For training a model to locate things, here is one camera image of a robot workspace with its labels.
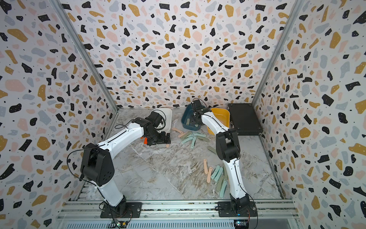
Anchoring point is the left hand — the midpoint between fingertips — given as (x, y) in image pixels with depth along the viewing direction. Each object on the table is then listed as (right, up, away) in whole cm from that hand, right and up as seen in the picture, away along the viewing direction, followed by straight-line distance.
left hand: (166, 141), depth 87 cm
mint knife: (+17, -3, +13) cm, 21 cm away
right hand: (+18, +14, +16) cm, 28 cm away
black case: (+56, +14, +21) cm, 62 cm away
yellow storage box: (+40, +17, +25) cm, 51 cm away
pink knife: (-1, -4, +11) cm, 12 cm away
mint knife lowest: (+34, -26, -6) cm, 43 cm away
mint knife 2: (+13, -1, +16) cm, 20 cm away
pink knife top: (+5, +6, +20) cm, 21 cm away
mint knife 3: (+21, +3, +19) cm, 29 cm away
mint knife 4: (+30, -19, 0) cm, 36 cm away
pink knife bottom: (+26, -20, -2) cm, 33 cm away
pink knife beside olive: (+24, -16, +3) cm, 29 cm away
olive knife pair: (+13, +13, +26) cm, 32 cm away
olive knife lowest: (+33, -24, -4) cm, 40 cm away
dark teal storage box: (+12, +20, +30) cm, 38 cm away
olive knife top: (+13, +3, +19) cm, 23 cm away
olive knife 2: (+24, 0, +16) cm, 29 cm away
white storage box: (+2, +15, -11) cm, 19 cm away
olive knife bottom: (+36, -20, 0) cm, 41 cm away
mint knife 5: (+31, -21, -2) cm, 38 cm away
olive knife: (+29, -6, +11) cm, 32 cm away
